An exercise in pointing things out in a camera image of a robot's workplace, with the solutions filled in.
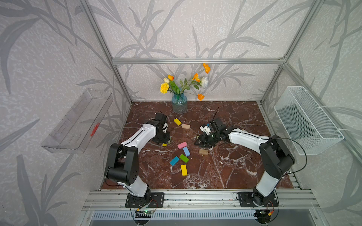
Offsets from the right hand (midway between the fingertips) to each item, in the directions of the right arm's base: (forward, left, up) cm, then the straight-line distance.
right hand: (196, 144), depth 85 cm
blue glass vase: (+33, +11, +2) cm, 35 cm away
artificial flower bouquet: (+39, +18, +14) cm, 45 cm away
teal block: (-7, +14, -9) cm, 18 cm away
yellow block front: (-13, +7, -9) cm, 17 cm away
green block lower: (-6, +7, -8) cm, 12 cm away
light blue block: (-1, +6, -8) cm, 10 cm away
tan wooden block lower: (-1, -5, -9) cm, 10 cm away
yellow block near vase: (+24, +14, -9) cm, 29 cm away
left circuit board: (-34, +27, -11) cm, 45 cm away
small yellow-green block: (+1, +20, -3) cm, 20 cm away
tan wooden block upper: (+20, +7, -10) cm, 23 cm away
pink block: (+4, +9, -8) cm, 13 cm away
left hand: (+4, +19, -2) cm, 19 cm away
